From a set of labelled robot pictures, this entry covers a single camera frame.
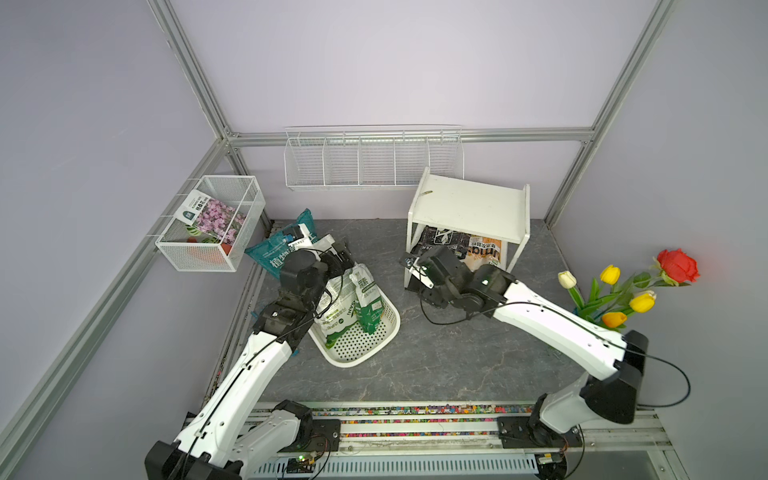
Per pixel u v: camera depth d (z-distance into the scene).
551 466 0.72
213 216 0.74
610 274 0.69
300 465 0.71
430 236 0.91
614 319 0.60
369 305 0.86
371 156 1.00
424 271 0.56
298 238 0.60
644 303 0.64
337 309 0.87
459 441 0.74
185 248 0.74
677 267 0.62
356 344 0.89
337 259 0.65
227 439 0.40
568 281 0.69
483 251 0.85
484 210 0.77
